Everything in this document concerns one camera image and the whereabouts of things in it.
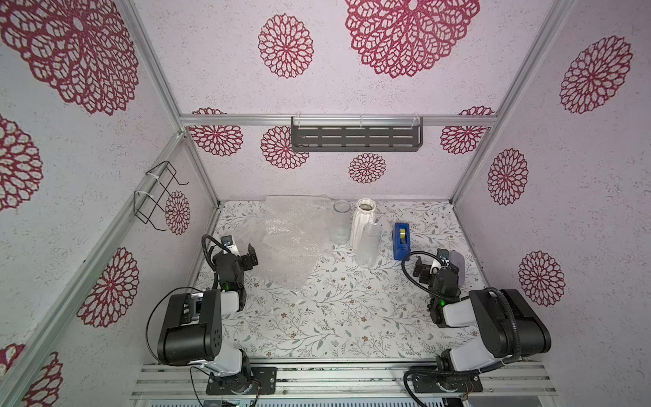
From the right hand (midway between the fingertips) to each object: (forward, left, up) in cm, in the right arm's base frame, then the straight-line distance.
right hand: (435, 257), depth 91 cm
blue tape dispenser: (+9, +10, -3) cm, 14 cm away
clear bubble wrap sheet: (+15, +53, -4) cm, 55 cm away
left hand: (+1, +72, +2) cm, 72 cm away
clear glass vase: (+13, +34, +2) cm, 37 cm away
